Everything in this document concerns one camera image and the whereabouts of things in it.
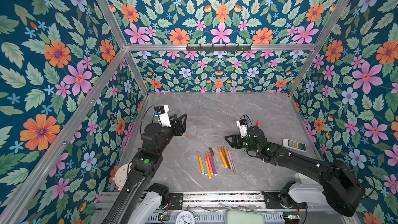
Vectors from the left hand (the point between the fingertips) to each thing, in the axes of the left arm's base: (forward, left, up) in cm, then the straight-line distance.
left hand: (183, 115), depth 69 cm
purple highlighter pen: (-17, -13, -31) cm, 38 cm away
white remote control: (-5, -62, -30) cm, 69 cm away
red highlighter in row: (-12, -10, -30) cm, 34 cm away
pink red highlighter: (+12, -45, -31) cm, 56 cm away
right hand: (-2, -23, -18) cm, 30 cm away
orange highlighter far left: (-11, -6, -30) cm, 33 cm away
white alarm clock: (-36, +2, -27) cm, 45 cm away
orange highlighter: (-14, -9, -31) cm, 35 cm away
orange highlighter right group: (-8, -18, -31) cm, 37 cm away
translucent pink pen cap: (+8, +3, -32) cm, 33 cm away
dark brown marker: (-10, -20, -30) cm, 37 cm away
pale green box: (-37, -24, -28) cm, 53 cm away
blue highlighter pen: (-12, -7, -30) cm, 33 cm away
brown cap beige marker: (-7, -13, -31) cm, 34 cm away
